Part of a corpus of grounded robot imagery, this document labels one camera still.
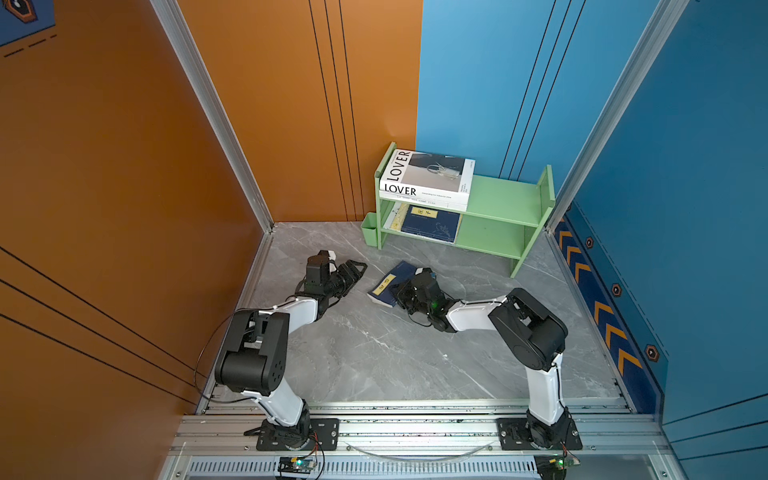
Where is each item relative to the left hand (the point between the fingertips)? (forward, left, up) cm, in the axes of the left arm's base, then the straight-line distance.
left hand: (364, 268), depth 93 cm
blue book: (-5, -7, -5) cm, 10 cm away
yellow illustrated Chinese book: (+21, -11, +2) cm, 24 cm away
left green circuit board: (-49, +14, -13) cm, 53 cm away
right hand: (-5, -6, -5) cm, 9 cm away
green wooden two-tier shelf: (+7, -41, +16) cm, 45 cm away
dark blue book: (+17, -23, +4) cm, 29 cm away
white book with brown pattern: (+26, -9, +2) cm, 28 cm away
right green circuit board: (-49, -48, -12) cm, 70 cm away
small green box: (+19, 0, -2) cm, 19 cm away
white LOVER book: (+17, -20, +22) cm, 34 cm away
